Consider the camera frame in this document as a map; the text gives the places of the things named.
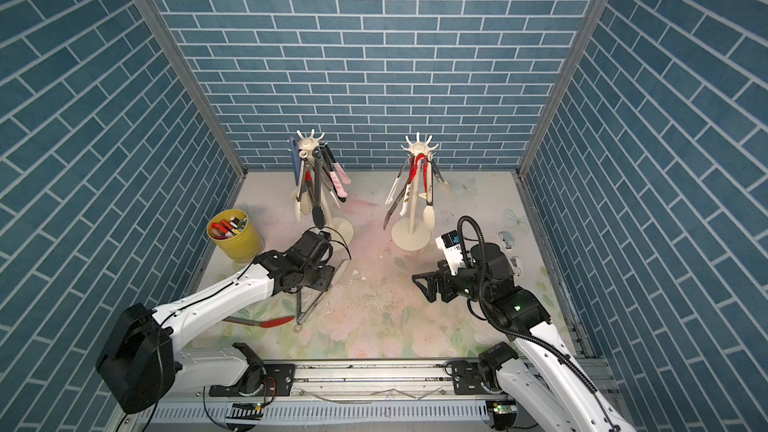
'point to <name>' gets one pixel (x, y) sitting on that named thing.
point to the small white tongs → (407, 195)
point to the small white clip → (507, 240)
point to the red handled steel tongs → (308, 176)
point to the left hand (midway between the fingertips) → (331, 275)
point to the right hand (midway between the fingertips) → (430, 272)
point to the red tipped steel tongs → (265, 323)
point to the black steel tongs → (318, 211)
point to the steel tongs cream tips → (304, 198)
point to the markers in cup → (222, 229)
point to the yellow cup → (244, 247)
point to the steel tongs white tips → (302, 315)
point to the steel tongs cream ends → (429, 217)
